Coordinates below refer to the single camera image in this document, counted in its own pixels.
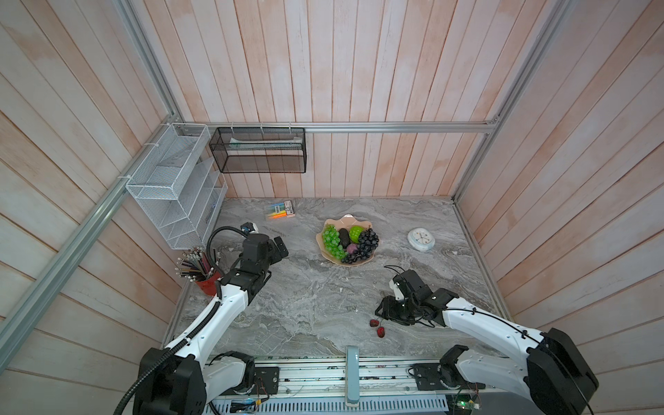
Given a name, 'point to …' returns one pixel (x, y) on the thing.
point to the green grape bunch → (331, 239)
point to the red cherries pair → (380, 330)
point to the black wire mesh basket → (260, 150)
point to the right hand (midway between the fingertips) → (380, 312)
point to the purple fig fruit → (351, 247)
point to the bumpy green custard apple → (354, 233)
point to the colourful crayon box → (280, 210)
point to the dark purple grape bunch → (367, 242)
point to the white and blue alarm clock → (421, 239)
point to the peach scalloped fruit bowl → (346, 222)
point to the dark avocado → (344, 237)
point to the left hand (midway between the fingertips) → (272, 247)
